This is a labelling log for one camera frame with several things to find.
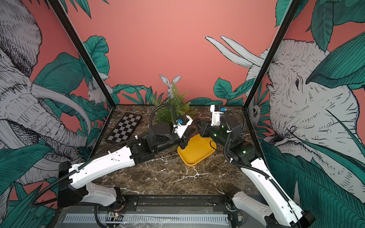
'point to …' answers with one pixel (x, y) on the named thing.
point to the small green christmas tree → (168, 110)
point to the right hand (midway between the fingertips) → (194, 119)
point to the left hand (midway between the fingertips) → (195, 128)
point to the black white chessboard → (124, 128)
